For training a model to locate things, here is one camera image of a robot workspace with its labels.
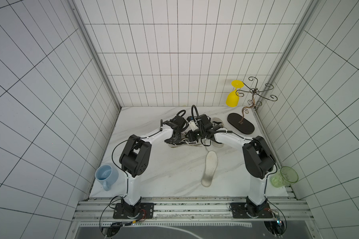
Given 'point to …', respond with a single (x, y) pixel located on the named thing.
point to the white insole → (211, 163)
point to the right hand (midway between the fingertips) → (187, 132)
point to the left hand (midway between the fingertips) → (171, 141)
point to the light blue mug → (107, 176)
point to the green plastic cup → (287, 176)
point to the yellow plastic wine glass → (233, 97)
